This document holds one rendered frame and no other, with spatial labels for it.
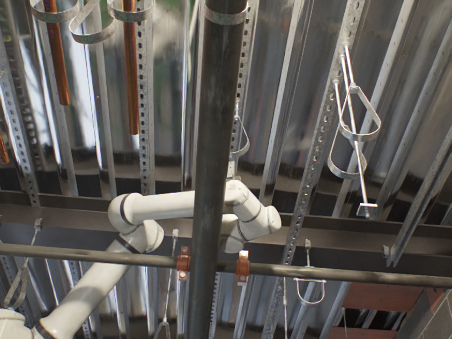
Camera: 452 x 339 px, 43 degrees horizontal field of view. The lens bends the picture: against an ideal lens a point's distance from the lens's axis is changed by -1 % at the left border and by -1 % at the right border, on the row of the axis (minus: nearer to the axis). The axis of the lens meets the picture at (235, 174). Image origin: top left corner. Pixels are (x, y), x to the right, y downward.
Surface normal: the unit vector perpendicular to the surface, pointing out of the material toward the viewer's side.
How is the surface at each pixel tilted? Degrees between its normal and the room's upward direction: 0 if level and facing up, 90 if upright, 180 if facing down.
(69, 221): 90
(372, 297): 180
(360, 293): 180
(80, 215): 90
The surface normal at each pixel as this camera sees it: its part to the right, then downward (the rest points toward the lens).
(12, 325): 0.78, -0.40
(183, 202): -0.61, -0.18
